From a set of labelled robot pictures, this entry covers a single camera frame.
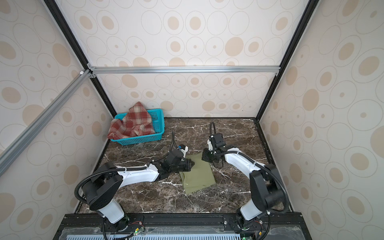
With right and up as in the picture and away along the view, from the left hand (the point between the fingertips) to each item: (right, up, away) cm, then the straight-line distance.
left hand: (199, 163), depth 84 cm
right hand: (+2, +3, +6) cm, 7 cm away
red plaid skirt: (-45, +26, +26) cm, 58 cm away
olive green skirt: (0, -8, +2) cm, 8 cm away
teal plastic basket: (-32, +27, +33) cm, 53 cm away
